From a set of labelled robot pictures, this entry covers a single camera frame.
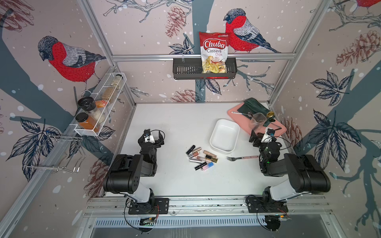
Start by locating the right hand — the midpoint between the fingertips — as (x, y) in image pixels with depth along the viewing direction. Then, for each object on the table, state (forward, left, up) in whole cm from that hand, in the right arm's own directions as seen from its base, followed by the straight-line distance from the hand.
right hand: (259, 130), depth 90 cm
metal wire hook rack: (-30, +90, +25) cm, 99 cm away
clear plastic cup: (+9, -1, -2) cm, 10 cm away
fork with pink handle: (-15, +18, -9) cm, 25 cm away
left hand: (-3, +66, +2) cm, 66 cm away
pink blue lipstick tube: (-20, +32, -11) cm, 39 cm away
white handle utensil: (+13, +4, +1) cm, 13 cm away
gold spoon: (+13, -10, +1) cm, 16 cm away
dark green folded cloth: (+31, -5, -10) cm, 33 cm away
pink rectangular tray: (+16, +4, -11) cm, 20 cm away
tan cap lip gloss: (-10, +39, -10) cm, 41 cm away
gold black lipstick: (-15, +30, -9) cm, 35 cm away
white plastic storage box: (+2, +20, -9) cm, 22 cm away
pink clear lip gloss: (-16, +34, -10) cm, 39 cm away
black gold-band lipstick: (-20, +37, -9) cm, 43 cm away
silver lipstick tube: (-17, +39, -10) cm, 44 cm away
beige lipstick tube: (-12, +31, -11) cm, 35 cm away
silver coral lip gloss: (-13, +40, -10) cm, 43 cm away
